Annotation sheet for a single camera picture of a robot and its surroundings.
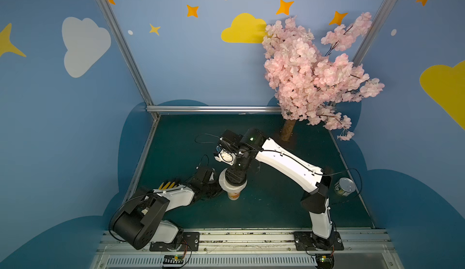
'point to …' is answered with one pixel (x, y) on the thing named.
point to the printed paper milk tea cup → (234, 195)
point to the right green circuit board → (325, 261)
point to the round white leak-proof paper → (227, 186)
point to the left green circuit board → (176, 260)
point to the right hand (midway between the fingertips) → (238, 171)
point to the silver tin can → (344, 186)
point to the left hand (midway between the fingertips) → (230, 184)
